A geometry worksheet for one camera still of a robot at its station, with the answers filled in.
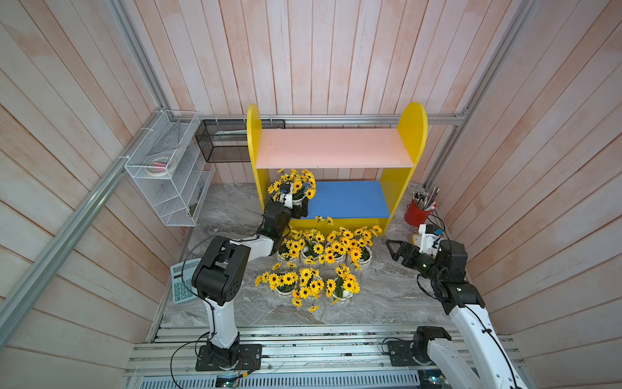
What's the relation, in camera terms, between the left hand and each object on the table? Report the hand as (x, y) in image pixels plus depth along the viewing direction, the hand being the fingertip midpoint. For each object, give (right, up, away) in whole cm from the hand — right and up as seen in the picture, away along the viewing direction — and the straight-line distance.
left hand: (298, 194), depth 93 cm
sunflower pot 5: (+2, +3, -9) cm, 10 cm away
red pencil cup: (+49, -7, +5) cm, 50 cm away
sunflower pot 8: (-4, -30, -18) cm, 35 cm away
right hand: (+33, -17, -15) cm, 40 cm away
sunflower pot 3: (+6, -20, -10) cm, 22 cm away
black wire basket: (-27, +21, -3) cm, 34 cm away
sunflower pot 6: (+15, -29, -22) cm, 39 cm away
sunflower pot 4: (-3, -21, -10) cm, 23 cm away
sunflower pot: (+22, -19, -10) cm, 31 cm away
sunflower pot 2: (+16, -19, -12) cm, 27 cm away
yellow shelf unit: (+29, +12, +25) cm, 41 cm away
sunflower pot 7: (+5, -30, -20) cm, 36 cm away
